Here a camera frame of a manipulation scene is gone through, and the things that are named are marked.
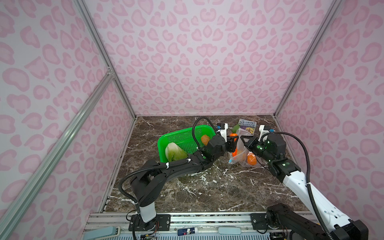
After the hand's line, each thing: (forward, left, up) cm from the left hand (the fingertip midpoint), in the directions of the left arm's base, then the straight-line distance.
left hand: (239, 135), depth 75 cm
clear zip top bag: (-3, -5, -16) cm, 17 cm away
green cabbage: (0, +35, -16) cm, 39 cm away
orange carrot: (0, +2, 0) cm, 3 cm away
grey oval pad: (-38, +7, -23) cm, 45 cm away
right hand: (-1, 0, +1) cm, 1 cm away
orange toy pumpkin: (-3, -11, -19) cm, 22 cm away
